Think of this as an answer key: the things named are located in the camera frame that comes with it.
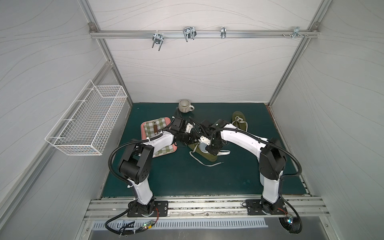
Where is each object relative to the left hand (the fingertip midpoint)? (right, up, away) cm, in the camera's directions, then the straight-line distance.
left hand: (201, 141), depth 88 cm
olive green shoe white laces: (+3, -11, +2) cm, 12 cm away
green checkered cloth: (-36, +5, +16) cm, 40 cm away
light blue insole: (0, -3, 0) cm, 3 cm away
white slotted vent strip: (+10, -37, -18) cm, 42 cm away
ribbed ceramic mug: (-12, +23, +24) cm, 35 cm away
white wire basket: (-55, +9, -19) cm, 59 cm away
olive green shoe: (+27, +12, +14) cm, 33 cm away
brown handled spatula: (-32, +6, +16) cm, 36 cm away
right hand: (+7, -5, -3) cm, 9 cm away
